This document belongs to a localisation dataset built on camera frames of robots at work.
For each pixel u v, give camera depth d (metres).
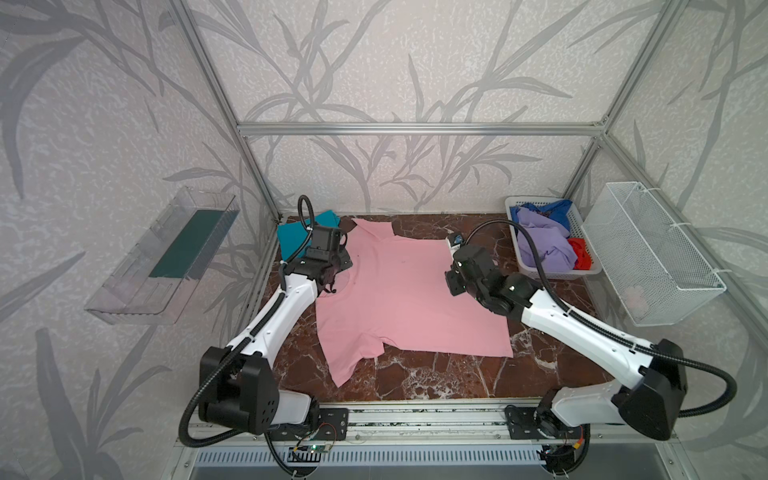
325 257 0.64
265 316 0.47
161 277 0.64
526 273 0.96
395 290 1.08
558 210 1.12
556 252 0.90
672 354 0.41
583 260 0.96
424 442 0.72
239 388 0.41
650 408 0.39
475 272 0.58
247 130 0.94
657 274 0.63
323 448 0.70
